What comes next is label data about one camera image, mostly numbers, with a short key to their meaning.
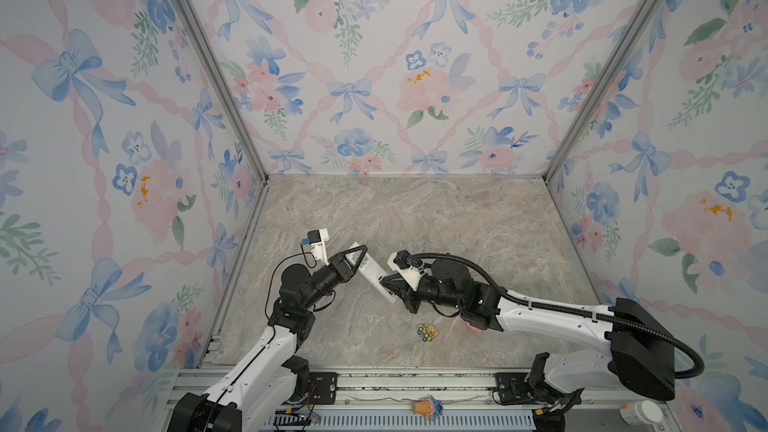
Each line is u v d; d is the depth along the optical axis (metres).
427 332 0.80
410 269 0.63
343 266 0.68
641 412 0.65
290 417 0.73
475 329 0.58
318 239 0.70
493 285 0.53
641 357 0.41
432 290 0.64
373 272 0.74
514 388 0.73
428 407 0.69
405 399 0.73
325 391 0.74
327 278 0.68
